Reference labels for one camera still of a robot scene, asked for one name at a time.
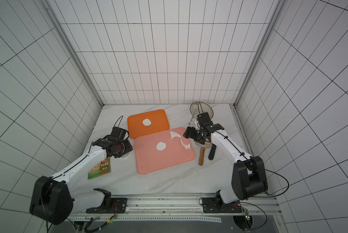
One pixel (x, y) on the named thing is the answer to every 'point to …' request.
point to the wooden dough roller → (202, 151)
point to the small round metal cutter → (125, 155)
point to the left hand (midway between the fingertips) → (127, 151)
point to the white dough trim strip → (173, 134)
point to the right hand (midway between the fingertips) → (184, 136)
